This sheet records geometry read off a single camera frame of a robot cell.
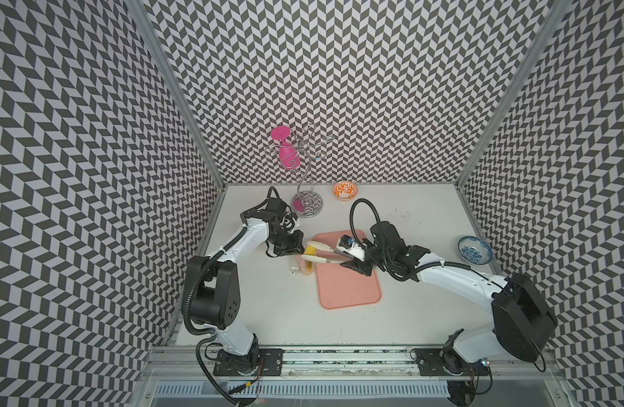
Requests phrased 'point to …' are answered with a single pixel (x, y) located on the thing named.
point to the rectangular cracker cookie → (310, 250)
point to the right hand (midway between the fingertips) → (346, 258)
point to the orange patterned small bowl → (345, 191)
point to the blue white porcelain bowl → (474, 250)
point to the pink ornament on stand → (288, 157)
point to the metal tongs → (325, 248)
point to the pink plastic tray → (340, 287)
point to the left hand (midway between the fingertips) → (304, 252)
